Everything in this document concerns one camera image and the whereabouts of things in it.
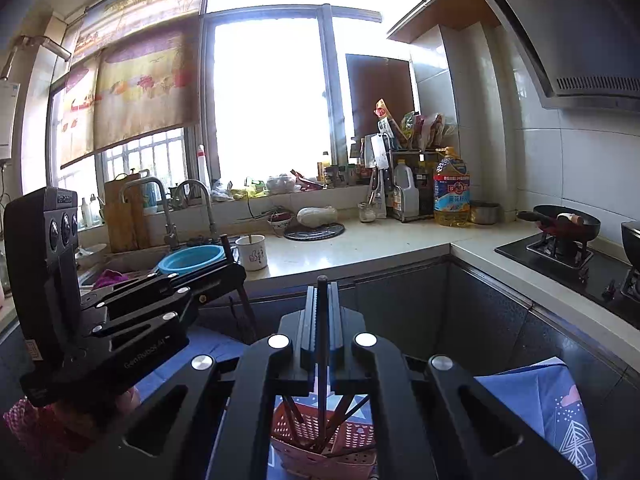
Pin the blue printed tablecloth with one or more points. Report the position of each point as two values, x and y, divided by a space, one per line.
540 410

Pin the snack packets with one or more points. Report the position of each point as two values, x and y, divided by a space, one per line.
420 125

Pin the bunch of wooden chopsticks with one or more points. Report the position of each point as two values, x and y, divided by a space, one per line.
292 412

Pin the steel sink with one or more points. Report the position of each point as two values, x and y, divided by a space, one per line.
125 260

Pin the white napa cabbage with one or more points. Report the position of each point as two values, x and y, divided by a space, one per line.
317 216

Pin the white enamel mug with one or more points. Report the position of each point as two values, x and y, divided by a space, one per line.
252 255

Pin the steel cleaver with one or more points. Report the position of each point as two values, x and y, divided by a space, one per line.
380 152

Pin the brown board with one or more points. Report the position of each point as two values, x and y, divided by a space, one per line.
380 95

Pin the pink perforated utensil holder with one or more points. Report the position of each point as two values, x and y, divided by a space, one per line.
350 440

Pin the pink cloth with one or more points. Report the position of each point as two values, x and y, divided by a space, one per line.
110 279

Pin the wall cabinet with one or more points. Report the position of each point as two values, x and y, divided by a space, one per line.
440 10

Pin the black gas stove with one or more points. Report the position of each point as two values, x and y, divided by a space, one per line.
560 270

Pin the wooden cutting boards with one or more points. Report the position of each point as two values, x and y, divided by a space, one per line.
120 215

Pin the white water heater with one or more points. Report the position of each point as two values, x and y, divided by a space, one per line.
5 120

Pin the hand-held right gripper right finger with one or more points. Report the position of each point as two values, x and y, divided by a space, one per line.
425 410

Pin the steel exhaust pipe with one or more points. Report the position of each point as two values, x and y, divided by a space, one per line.
47 45

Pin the glass jar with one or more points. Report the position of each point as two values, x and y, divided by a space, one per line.
367 213

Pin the tall steel faucet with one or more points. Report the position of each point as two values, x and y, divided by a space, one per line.
167 220

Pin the grey range hood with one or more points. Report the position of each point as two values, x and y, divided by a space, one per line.
575 35

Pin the white slim bottle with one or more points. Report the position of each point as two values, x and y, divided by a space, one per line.
202 167

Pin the black frying pan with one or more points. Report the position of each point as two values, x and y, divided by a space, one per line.
565 222

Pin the curved steel faucet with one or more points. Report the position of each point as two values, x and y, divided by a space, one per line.
207 205

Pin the printed roller blind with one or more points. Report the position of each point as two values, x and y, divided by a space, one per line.
145 90

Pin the dark wooden chopstick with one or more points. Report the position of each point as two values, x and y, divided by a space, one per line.
323 310

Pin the small steel pot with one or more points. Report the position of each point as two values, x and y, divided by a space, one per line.
484 212

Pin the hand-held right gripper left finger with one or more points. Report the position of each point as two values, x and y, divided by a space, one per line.
235 410

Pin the bag of eggs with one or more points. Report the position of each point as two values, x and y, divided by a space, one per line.
280 184

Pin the blue plastic basin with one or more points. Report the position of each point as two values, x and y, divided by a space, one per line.
192 259

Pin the black wok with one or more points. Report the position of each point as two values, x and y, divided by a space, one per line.
632 240

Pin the yellow cooking oil bottle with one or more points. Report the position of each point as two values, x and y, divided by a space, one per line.
451 195

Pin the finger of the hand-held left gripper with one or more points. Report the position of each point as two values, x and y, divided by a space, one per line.
210 277
150 310

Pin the white plastic jug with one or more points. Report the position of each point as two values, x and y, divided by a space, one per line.
406 192

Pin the patterned bowl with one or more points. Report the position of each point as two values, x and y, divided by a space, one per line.
280 222

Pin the round black trivet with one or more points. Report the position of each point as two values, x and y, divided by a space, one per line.
315 232

